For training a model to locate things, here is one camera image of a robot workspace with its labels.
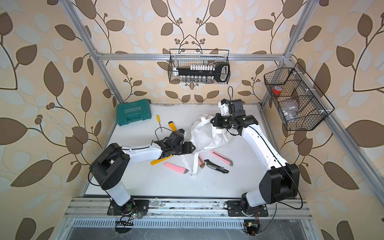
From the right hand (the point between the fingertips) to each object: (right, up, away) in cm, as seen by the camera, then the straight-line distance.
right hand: (211, 121), depth 81 cm
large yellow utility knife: (-34, -25, +8) cm, 43 cm away
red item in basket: (+40, +18, +6) cm, 44 cm away
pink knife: (-20, -28, +7) cm, 35 cm away
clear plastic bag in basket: (+39, +6, -7) cm, 40 cm away
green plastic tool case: (-57, +6, +31) cm, 65 cm away
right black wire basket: (+48, +4, -9) cm, 49 cm away
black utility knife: (+3, -27, +8) cm, 29 cm away
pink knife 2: (+8, -23, +11) cm, 27 cm away
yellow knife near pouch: (-25, -4, +26) cm, 37 cm away
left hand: (-11, -16, +9) cm, 21 cm away
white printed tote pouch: (-3, -12, +18) cm, 21 cm away
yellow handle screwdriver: (-37, 0, +31) cm, 48 cm away
